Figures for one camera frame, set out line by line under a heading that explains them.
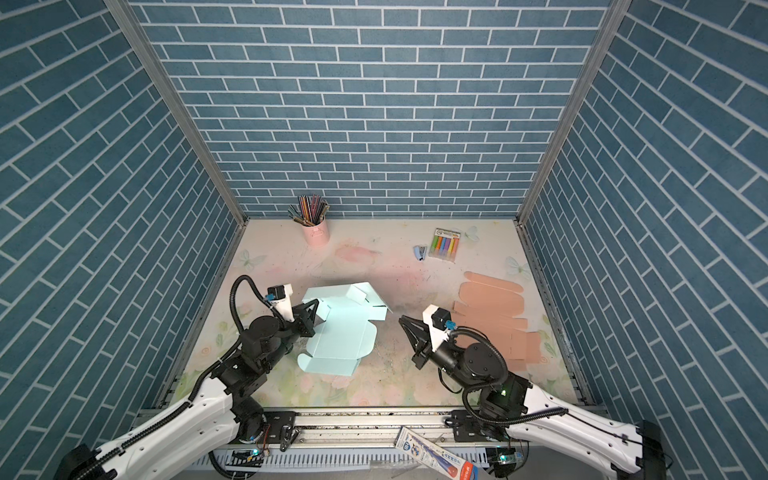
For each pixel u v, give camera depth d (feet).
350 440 2.41
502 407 1.75
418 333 2.03
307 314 2.35
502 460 2.30
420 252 3.55
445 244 3.67
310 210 3.55
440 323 1.80
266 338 1.90
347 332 2.37
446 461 2.24
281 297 2.25
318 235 3.53
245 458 2.36
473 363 1.67
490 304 3.19
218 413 1.77
